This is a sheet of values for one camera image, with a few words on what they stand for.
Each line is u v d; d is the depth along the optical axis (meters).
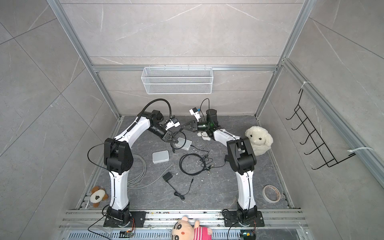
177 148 0.86
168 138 0.82
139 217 0.73
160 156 0.96
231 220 0.73
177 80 1.01
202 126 0.84
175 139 0.85
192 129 0.83
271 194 0.82
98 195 0.78
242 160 0.56
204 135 0.88
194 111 0.86
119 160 0.56
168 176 0.86
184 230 0.65
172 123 0.82
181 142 0.87
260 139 0.84
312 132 0.67
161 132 0.80
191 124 0.84
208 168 0.90
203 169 0.91
